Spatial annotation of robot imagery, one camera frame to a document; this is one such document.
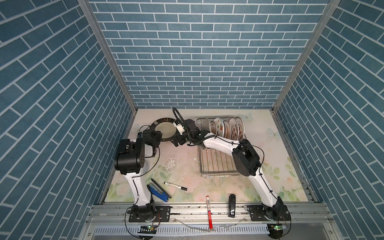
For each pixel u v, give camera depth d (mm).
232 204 763
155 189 810
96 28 773
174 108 733
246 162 570
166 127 1070
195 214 753
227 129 878
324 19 753
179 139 836
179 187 821
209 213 742
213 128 949
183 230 696
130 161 525
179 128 845
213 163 892
